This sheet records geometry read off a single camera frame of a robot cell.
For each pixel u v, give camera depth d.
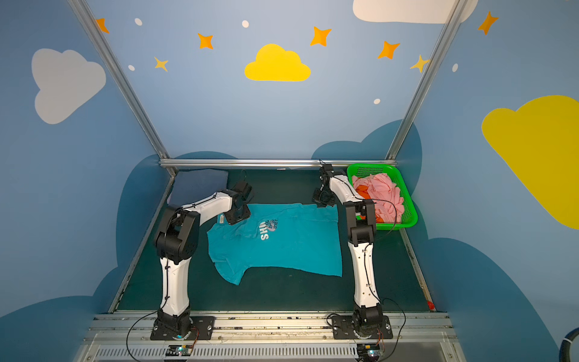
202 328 0.75
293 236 0.99
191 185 1.11
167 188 1.21
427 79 0.85
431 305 0.84
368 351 0.72
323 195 0.93
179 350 0.71
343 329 0.75
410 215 0.93
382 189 1.05
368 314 0.65
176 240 0.55
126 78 0.86
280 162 1.23
